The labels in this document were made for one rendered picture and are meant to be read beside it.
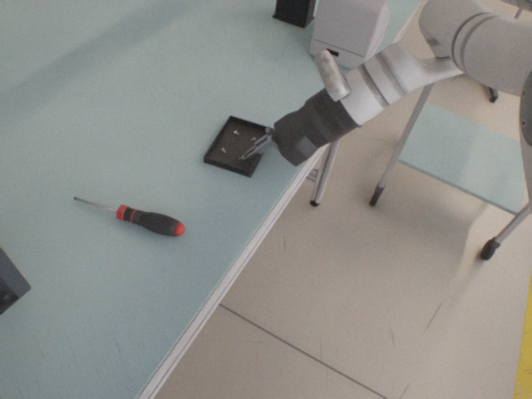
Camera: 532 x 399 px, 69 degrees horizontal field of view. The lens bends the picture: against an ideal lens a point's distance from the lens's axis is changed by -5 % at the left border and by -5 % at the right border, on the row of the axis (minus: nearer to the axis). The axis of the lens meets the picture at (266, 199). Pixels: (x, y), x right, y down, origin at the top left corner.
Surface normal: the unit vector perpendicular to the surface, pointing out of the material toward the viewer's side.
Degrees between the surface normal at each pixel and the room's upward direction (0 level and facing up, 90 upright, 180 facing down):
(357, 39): 90
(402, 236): 0
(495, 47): 71
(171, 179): 0
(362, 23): 90
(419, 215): 0
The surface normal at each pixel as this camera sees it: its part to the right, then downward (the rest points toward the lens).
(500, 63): -0.88, 0.29
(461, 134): 0.10, -0.63
